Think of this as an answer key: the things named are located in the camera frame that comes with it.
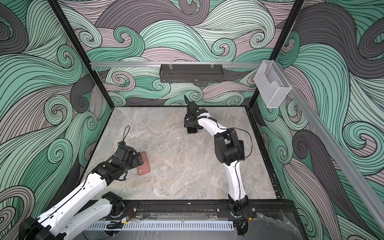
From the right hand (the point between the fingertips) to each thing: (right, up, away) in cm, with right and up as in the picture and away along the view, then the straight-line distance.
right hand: (191, 123), depth 100 cm
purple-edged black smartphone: (+1, -5, +1) cm, 5 cm away
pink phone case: (-28, -27, -12) cm, 41 cm away
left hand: (-32, -19, -18) cm, 41 cm away
